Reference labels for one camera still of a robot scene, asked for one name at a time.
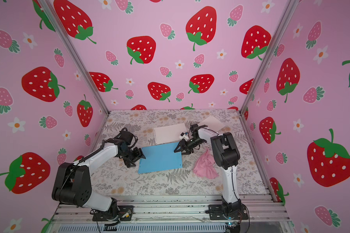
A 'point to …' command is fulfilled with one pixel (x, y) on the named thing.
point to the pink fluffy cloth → (205, 166)
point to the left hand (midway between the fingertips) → (143, 159)
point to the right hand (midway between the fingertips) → (180, 153)
